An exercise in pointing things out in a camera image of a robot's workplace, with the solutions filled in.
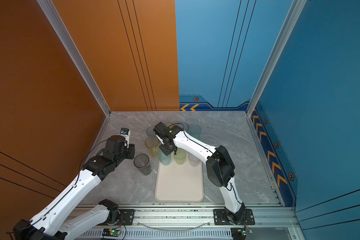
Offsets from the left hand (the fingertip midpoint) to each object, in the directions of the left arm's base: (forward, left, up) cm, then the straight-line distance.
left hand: (131, 143), depth 78 cm
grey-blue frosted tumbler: (+13, -7, -6) cm, 16 cm away
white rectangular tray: (-14, -26, -18) cm, 34 cm away
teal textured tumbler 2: (+15, -35, -8) cm, 39 cm away
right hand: (+3, -18, -9) cm, 21 cm away
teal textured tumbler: (-4, -17, -11) cm, 21 cm away
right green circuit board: (-37, -55, -20) cm, 69 cm away
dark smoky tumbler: (-7, -5, -8) cm, 12 cm away
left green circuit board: (-37, +6, -21) cm, 43 cm away
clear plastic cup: (-1, -34, -18) cm, 38 cm away
